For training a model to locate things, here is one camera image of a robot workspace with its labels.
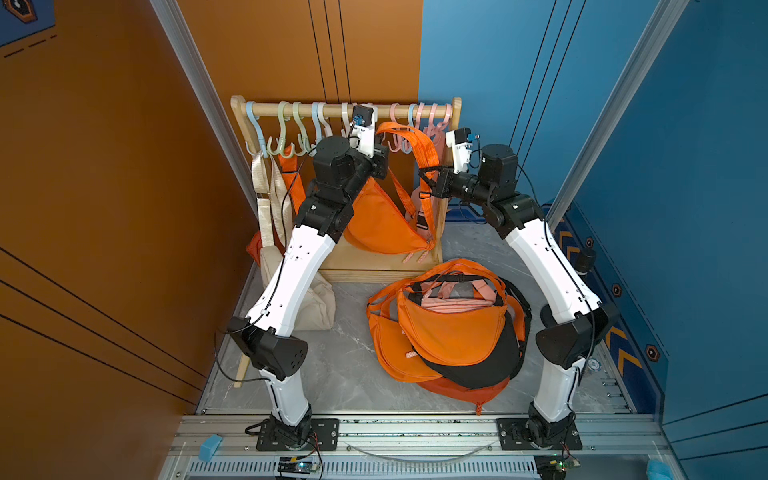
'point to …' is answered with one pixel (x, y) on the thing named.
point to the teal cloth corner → (658, 470)
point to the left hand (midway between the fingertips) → (381, 128)
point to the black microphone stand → (584, 261)
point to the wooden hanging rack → (350, 264)
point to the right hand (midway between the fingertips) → (422, 171)
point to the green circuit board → (297, 465)
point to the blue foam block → (209, 447)
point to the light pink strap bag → (418, 231)
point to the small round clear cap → (594, 364)
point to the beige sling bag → (274, 202)
